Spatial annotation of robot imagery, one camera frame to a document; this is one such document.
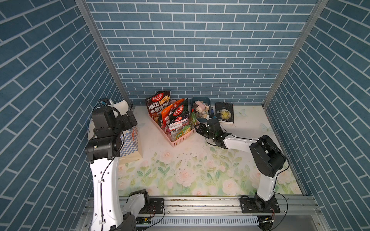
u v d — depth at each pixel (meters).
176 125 0.87
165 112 0.83
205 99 1.19
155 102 0.97
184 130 0.91
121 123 0.56
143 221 0.72
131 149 0.80
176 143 0.93
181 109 0.92
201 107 1.09
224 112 1.15
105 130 0.44
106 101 0.52
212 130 0.74
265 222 0.70
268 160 0.50
